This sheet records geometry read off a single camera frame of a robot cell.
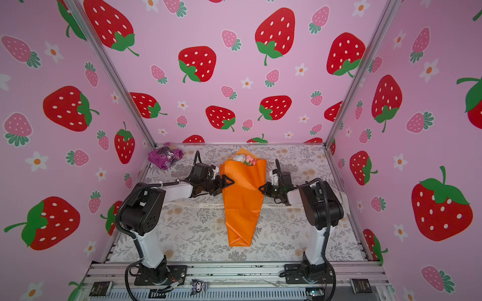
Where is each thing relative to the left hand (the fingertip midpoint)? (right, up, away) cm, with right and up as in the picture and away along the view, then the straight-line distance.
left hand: (231, 184), depth 94 cm
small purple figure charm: (-10, -36, -25) cm, 44 cm away
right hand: (+14, -2, +4) cm, 15 cm away
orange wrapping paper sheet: (+6, -7, 0) cm, 10 cm away
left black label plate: (-48, -37, -24) cm, 65 cm away
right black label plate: (+52, -36, -24) cm, 68 cm away
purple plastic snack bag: (-41, +15, +13) cm, 46 cm away
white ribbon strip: (-17, -11, +1) cm, 20 cm away
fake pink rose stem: (+11, +12, +13) cm, 21 cm away
